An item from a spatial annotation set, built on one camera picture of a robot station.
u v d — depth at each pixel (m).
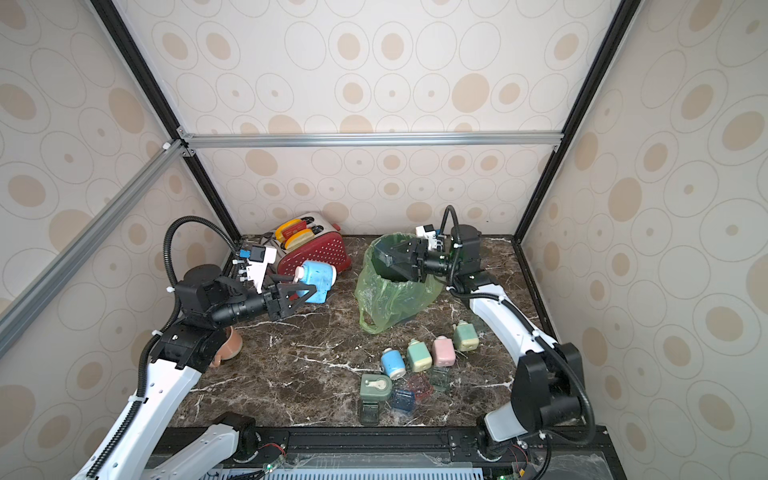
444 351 0.83
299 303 0.59
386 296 0.78
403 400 0.81
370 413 0.78
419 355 0.82
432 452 0.73
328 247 0.97
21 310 0.51
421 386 0.83
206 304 0.49
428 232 0.74
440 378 0.85
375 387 0.76
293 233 0.92
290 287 0.62
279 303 0.56
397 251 0.70
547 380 0.43
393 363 0.79
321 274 0.61
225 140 0.89
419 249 0.67
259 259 0.56
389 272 0.75
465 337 0.85
